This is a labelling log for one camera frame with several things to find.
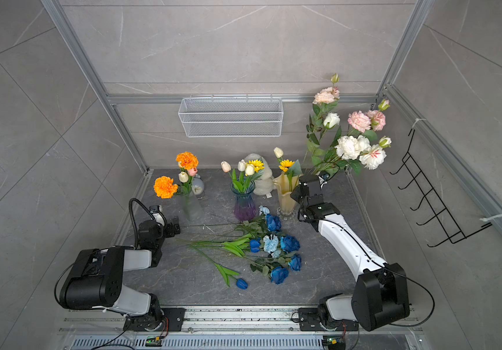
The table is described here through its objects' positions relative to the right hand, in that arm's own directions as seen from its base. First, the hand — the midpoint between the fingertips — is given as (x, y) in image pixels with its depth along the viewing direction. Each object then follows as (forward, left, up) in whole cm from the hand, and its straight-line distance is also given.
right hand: (301, 187), depth 85 cm
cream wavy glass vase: (+5, +5, -4) cm, 8 cm away
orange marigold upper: (+2, +42, +15) cm, 44 cm away
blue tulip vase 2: (-16, +25, -16) cm, 34 cm away
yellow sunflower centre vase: (+6, +17, +7) cm, 19 cm away
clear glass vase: (-1, +46, -11) cm, 47 cm away
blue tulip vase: (-26, +30, -20) cm, 45 cm away
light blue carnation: (-19, +13, -10) cm, 25 cm away
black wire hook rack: (-13, -38, +10) cm, 42 cm away
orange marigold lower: (-9, +48, +13) cm, 50 cm away
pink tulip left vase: (+1, +41, +9) cm, 42 cm away
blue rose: (-18, +5, -12) cm, 22 cm away
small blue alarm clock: (+11, +46, -11) cm, 49 cm away
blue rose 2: (-28, +10, -17) cm, 34 cm away
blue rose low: (-24, +3, -16) cm, 29 cm away
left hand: (-3, +57, -14) cm, 59 cm away
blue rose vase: (-9, +11, -12) cm, 18 cm away
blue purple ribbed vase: (+4, +24, -21) cm, 32 cm away
